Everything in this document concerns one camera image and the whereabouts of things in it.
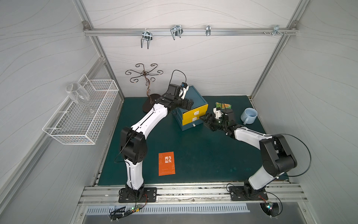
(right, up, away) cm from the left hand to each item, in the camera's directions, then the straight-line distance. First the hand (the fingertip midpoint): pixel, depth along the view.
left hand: (188, 100), depth 87 cm
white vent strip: (-31, -56, -18) cm, 67 cm away
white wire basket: (-56, -13, -22) cm, 61 cm away
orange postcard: (-14, -39, -3) cm, 42 cm away
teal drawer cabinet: (+7, -1, +2) cm, 7 cm away
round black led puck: (+43, -58, -15) cm, 74 cm away
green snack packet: (+27, -2, +28) cm, 39 cm away
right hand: (+8, -12, +2) cm, 14 cm away
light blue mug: (+45, -10, +13) cm, 48 cm away
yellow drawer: (-1, -11, 0) cm, 11 cm away
